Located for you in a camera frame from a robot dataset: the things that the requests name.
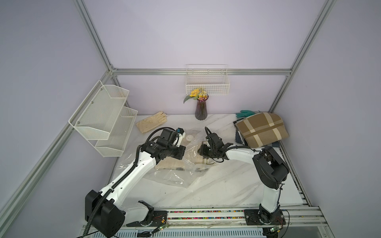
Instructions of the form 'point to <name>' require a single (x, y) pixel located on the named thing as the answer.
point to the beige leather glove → (146, 124)
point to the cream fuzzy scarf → (192, 148)
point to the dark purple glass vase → (201, 110)
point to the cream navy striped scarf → (206, 161)
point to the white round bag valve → (189, 138)
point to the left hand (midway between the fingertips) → (181, 153)
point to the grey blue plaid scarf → (238, 140)
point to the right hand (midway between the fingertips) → (201, 153)
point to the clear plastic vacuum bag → (195, 164)
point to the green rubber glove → (244, 113)
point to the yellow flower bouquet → (197, 93)
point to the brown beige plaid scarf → (262, 129)
